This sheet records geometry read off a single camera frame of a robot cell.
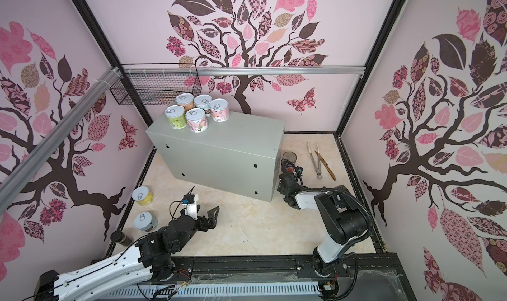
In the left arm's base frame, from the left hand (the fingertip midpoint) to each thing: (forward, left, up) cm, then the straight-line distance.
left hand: (210, 210), depth 79 cm
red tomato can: (+29, -36, 0) cm, 46 cm away
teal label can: (-3, +28, -6) cm, 29 cm away
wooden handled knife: (+30, -58, -11) cm, 66 cm away
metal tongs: (+26, -52, -9) cm, 59 cm away
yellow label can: (+9, +33, -5) cm, 35 cm away
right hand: (+18, -36, -9) cm, 42 cm away
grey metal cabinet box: (+11, -13, +23) cm, 29 cm away
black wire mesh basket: (+55, +31, +24) cm, 68 cm away
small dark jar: (-10, +33, -3) cm, 35 cm away
